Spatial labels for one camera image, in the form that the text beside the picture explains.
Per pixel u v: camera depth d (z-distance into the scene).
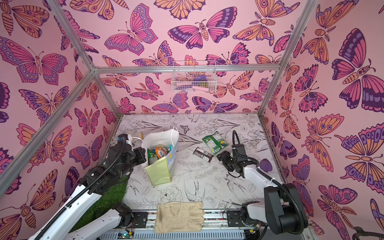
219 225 0.73
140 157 0.61
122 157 0.50
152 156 0.81
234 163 0.68
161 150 0.79
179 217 0.75
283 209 0.41
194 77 0.95
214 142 1.00
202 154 0.96
